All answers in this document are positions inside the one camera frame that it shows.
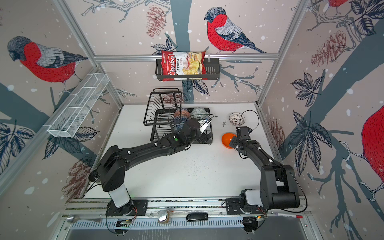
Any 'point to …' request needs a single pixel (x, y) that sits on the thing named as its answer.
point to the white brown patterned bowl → (234, 119)
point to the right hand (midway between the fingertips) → (237, 145)
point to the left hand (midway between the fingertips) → (205, 125)
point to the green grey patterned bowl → (198, 112)
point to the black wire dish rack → (164, 112)
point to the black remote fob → (195, 216)
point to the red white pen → (281, 214)
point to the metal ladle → (74, 218)
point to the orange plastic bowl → (226, 139)
